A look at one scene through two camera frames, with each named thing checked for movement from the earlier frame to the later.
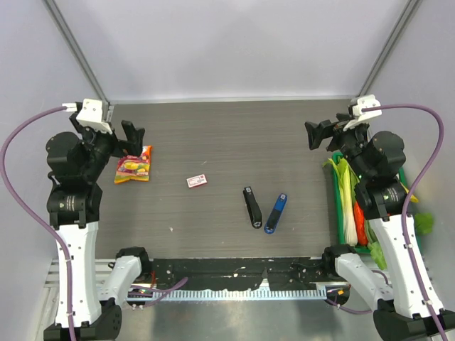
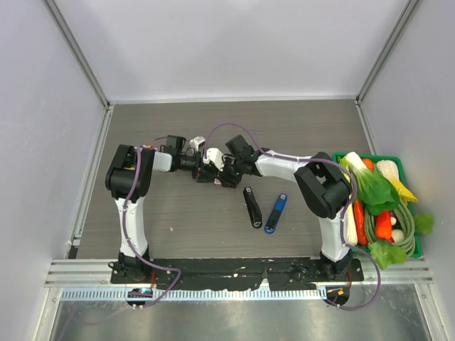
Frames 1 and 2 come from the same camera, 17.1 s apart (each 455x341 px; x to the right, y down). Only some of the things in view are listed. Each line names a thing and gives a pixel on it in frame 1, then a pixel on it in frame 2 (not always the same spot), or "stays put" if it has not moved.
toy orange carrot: (360, 224) stays put
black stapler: (254, 207) stays put
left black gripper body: (99, 143) -> (200, 170)
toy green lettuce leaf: (424, 223) stays put
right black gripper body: (351, 141) -> (231, 174)
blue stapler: (275, 214) stays put
